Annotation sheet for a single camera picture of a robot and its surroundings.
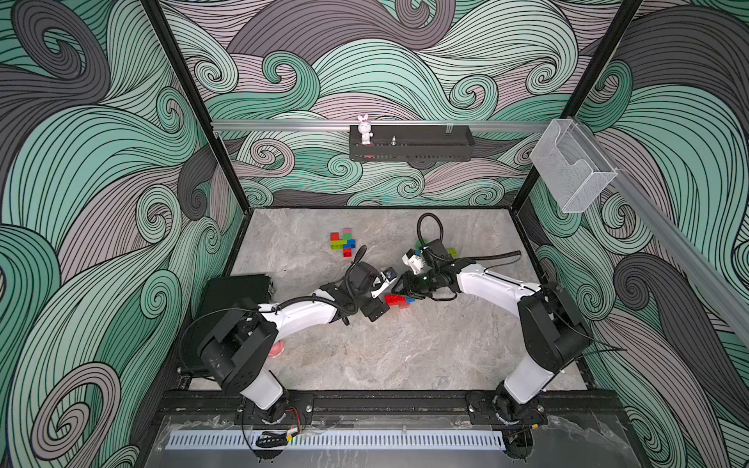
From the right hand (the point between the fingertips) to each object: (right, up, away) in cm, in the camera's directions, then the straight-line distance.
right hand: (393, 293), depth 87 cm
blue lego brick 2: (-14, +14, +21) cm, 29 cm away
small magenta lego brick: (-16, +19, +26) cm, 36 cm away
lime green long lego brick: (-19, +14, +20) cm, 31 cm away
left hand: (-5, +2, +1) cm, 5 cm away
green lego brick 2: (-16, +17, +24) cm, 33 cm away
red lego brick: (0, -2, +1) cm, 2 cm away
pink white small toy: (-34, -15, -6) cm, 37 cm away
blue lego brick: (+5, -3, +2) cm, 6 cm away
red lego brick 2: (-21, +17, +23) cm, 35 cm away
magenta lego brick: (+4, -5, +5) cm, 8 cm away
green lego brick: (+6, +15, -11) cm, 20 cm away
